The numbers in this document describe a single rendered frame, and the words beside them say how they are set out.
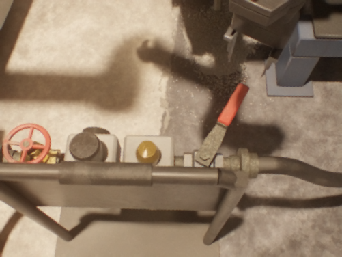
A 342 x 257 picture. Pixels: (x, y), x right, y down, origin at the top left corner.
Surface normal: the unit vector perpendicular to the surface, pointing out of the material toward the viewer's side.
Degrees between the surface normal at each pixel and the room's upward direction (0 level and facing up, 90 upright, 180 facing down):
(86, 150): 0
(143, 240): 0
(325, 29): 0
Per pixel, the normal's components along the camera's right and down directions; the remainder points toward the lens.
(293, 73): -0.03, 0.91
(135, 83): 0.00, -0.41
